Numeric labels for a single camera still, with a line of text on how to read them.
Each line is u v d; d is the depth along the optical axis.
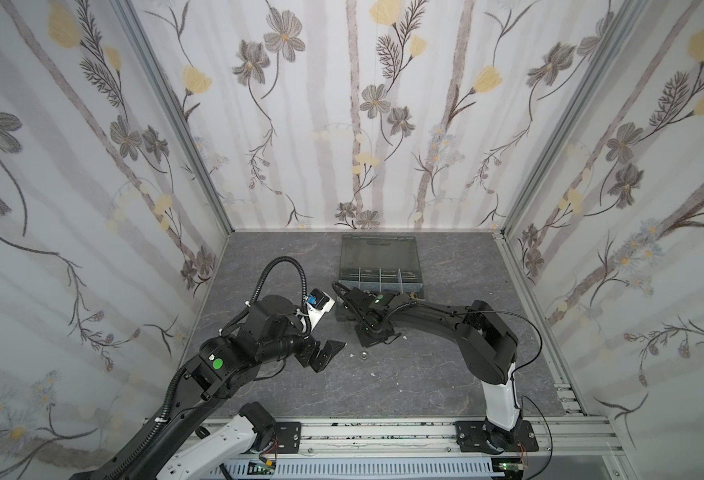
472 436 0.73
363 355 0.88
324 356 0.56
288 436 0.73
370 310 0.66
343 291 0.80
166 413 0.40
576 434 0.76
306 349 0.56
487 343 0.50
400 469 0.70
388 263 1.43
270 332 0.47
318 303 0.55
